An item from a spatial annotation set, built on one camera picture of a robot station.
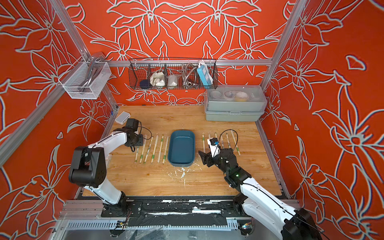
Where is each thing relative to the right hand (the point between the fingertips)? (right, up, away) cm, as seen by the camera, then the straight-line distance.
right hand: (201, 149), depth 79 cm
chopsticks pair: (+3, +1, +19) cm, 19 cm away
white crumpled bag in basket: (-27, +41, +13) cm, 51 cm away
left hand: (-41, +2, +16) cm, 44 cm away
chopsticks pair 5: (-23, -8, +13) cm, 27 cm away
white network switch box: (-58, +17, +32) cm, 68 cm away
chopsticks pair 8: (-33, -4, +16) cm, 37 cm away
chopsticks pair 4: (+24, 0, +19) cm, 31 cm away
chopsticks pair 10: (-40, -5, +14) cm, 43 cm away
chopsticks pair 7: (-30, -3, +17) cm, 34 cm away
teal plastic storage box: (-12, -3, +15) cm, 20 cm away
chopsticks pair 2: (+7, +4, +22) cm, 24 cm away
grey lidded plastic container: (+25, +27, +22) cm, 43 cm away
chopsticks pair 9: (-37, -2, +16) cm, 40 cm away
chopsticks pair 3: (+12, +6, +25) cm, 28 cm away
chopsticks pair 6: (-26, +3, +22) cm, 34 cm away
